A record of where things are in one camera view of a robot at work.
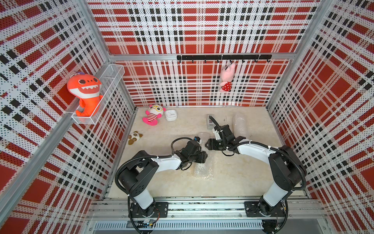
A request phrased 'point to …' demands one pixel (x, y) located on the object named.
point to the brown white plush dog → (134, 137)
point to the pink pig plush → (227, 75)
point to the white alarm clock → (171, 115)
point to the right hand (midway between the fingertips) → (210, 145)
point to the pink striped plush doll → (154, 112)
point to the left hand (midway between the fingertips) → (205, 155)
